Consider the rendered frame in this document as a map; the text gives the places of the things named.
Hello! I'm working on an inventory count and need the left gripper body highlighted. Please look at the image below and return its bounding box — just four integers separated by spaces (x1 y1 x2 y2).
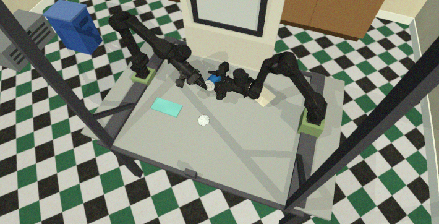
178 61 200 85

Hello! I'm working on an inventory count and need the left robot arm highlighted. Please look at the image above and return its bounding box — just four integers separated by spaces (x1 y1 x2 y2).
108 10 192 88

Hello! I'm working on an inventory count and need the cream wall panel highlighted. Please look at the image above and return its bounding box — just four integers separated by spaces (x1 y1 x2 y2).
180 0 285 72

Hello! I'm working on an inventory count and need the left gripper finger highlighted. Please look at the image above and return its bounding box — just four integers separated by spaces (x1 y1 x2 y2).
192 74 208 90

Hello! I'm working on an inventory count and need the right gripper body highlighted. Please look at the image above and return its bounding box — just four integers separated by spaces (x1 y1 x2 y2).
216 62 234 100

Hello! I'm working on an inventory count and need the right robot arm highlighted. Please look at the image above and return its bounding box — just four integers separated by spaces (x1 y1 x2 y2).
214 51 327 126

